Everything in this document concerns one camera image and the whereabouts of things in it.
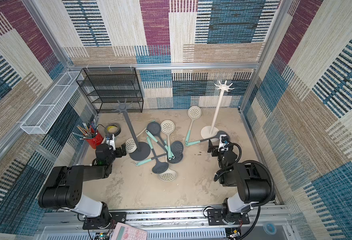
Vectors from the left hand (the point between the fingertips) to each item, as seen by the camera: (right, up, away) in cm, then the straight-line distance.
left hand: (117, 143), depth 95 cm
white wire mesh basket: (-26, +15, -23) cm, 38 cm away
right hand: (+62, +2, -4) cm, 63 cm away
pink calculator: (+13, -37, -26) cm, 47 cm away
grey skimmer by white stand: (+64, +4, +7) cm, 64 cm away
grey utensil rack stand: (+14, -7, +2) cm, 15 cm away
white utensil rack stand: (+60, +7, +10) cm, 62 cm away
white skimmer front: (+33, -17, -9) cm, 38 cm away
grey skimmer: (+21, +10, +13) cm, 27 cm away
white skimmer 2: (+50, +21, +21) cm, 58 cm away
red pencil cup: (-13, +2, 0) cm, 13 cm away
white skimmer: (+30, +10, +14) cm, 35 cm away
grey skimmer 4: (+36, -10, -3) cm, 37 cm away
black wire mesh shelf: (-12, +38, +14) cm, 42 cm away
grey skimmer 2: (+37, -2, 0) cm, 37 cm away
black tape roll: (-5, +6, +10) cm, 13 cm away
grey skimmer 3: (+26, -14, -4) cm, 30 cm away
